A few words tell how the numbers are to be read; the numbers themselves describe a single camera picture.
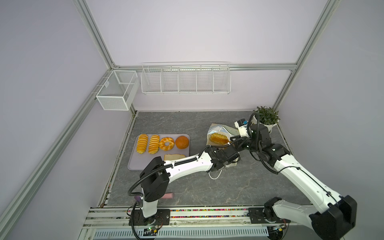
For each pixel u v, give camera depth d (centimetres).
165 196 77
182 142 97
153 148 96
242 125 67
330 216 38
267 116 96
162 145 99
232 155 62
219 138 99
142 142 99
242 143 65
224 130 87
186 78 98
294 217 53
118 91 97
